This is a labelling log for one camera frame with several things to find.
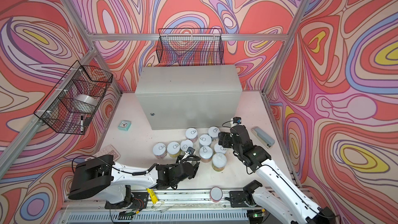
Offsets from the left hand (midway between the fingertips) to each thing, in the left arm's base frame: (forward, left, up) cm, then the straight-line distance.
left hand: (197, 161), depth 81 cm
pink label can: (+6, +21, +1) cm, 22 cm away
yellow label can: (+6, +13, +1) cm, 15 cm away
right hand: (+8, -15, +10) cm, 20 cm away
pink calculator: (+8, +51, -3) cm, 52 cm away
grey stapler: (+14, -39, 0) cm, 41 cm away
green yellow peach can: (-1, -11, +3) cm, 12 cm away
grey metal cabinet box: (+48, +6, -1) cm, 48 cm away
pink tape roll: (-16, -9, 0) cm, 18 cm away
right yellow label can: (+7, -12, +1) cm, 14 cm away
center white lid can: (+12, -4, +1) cm, 13 cm away
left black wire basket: (+16, +57, +28) cm, 66 cm away
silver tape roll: (+17, +52, +28) cm, 61 cm away
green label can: (+9, +7, +1) cm, 12 cm away
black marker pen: (+9, +54, +20) cm, 58 cm away
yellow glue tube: (-16, +21, -3) cm, 27 cm away
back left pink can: (+16, +4, +1) cm, 17 cm away
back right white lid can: (+17, -10, +1) cm, 20 cm away
